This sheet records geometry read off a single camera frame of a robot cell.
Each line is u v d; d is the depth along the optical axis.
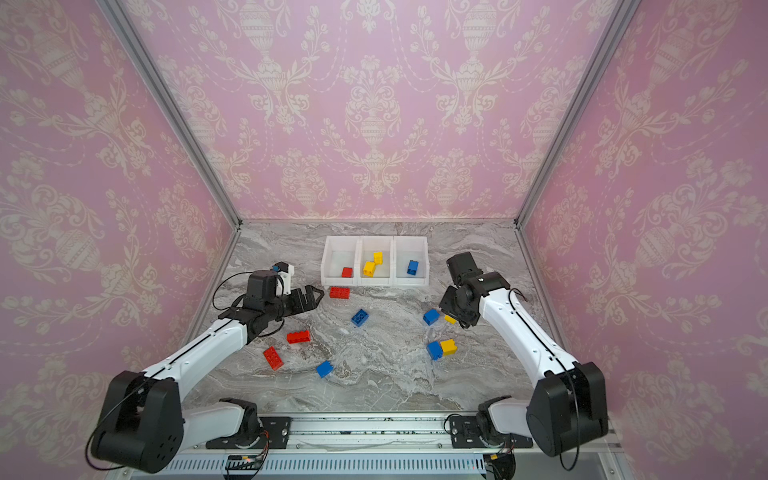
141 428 0.41
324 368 0.85
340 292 0.99
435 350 0.85
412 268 1.04
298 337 0.89
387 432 0.76
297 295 0.77
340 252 1.10
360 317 0.94
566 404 0.40
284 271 0.79
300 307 0.77
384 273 1.03
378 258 1.06
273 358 0.86
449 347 0.86
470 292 0.58
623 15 0.69
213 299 1.03
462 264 0.65
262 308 0.67
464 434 0.73
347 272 1.04
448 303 0.74
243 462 0.73
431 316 0.94
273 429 0.75
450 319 0.76
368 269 1.03
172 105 0.86
